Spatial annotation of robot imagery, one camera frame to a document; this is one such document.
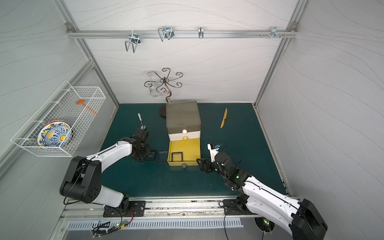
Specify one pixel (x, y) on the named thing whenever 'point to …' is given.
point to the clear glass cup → (154, 90)
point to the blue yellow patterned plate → (57, 133)
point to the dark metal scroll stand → (165, 81)
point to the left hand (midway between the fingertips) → (147, 155)
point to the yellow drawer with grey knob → (191, 151)
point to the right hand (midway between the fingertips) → (203, 157)
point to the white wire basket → (78, 106)
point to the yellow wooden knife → (225, 116)
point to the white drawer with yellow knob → (177, 136)
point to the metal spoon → (142, 127)
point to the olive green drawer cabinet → (183, 120)
